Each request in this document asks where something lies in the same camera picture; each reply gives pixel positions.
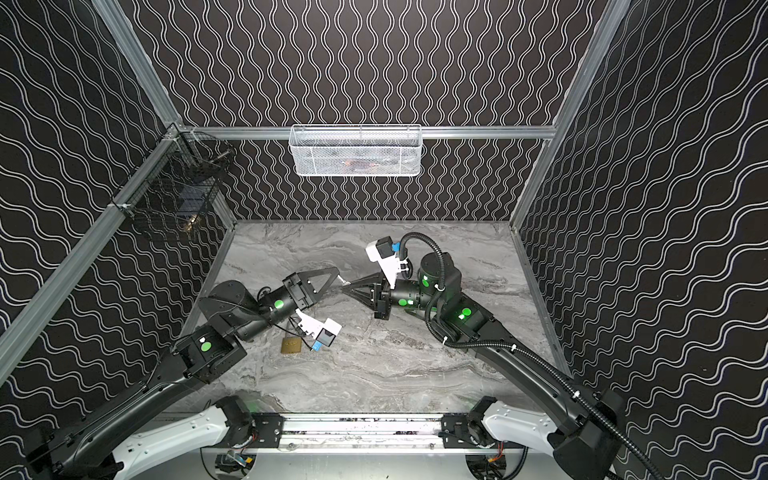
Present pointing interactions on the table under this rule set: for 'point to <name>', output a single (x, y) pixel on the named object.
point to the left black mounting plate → (266, 429)
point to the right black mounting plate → (455, 430)
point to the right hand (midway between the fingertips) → (343, 289)
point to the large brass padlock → (291, 345)
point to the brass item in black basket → (189, 224)
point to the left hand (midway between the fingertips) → (327, 255)
